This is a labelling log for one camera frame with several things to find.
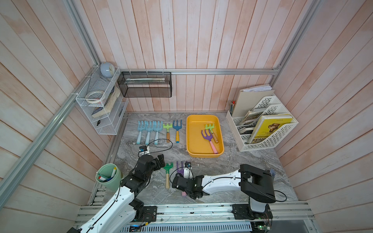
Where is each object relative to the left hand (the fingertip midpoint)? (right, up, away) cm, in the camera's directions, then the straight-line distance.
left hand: (157, 158), depth 83 cm
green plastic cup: (-26, -9, -3) cm, 28 cm away
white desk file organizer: (+56, +18, +12) cm, 60 cm away
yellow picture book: (+66, +20, 0) cm, 69 cm away
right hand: (+14, -14, +2) cm, 19 cm away
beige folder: (+60, +38, +11) cm, 72 cm away
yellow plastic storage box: (+26, +5, +16) cm, 30 cm away
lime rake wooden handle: (+3, +19, +27) cm, 33 cm away
